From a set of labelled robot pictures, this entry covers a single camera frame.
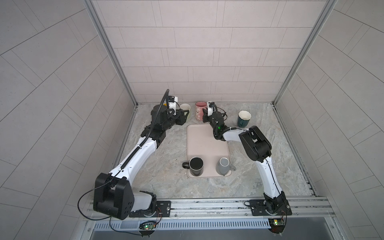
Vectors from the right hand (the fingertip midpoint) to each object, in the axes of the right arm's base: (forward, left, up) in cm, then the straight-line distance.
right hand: (203, 108), depth 100 cm
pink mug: (-1, +3, +1) cm, 3 cm away
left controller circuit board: (-63, +30, -8) cm, 70 cm away
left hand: (-16, +9, +17) cm, 25 cm away
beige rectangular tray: (-21, +3, -11) cm, 24 cm away
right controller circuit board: (-65, -29, -14) cm, 73 cm away
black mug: (-39, +7, -2) cm, 40 cm away
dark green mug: (-8, -27, -4) cm, 28 cm away
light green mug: (+4, +12, -2) cm, 13 cm away
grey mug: (-40, -7, -2) cm, 41 cm away
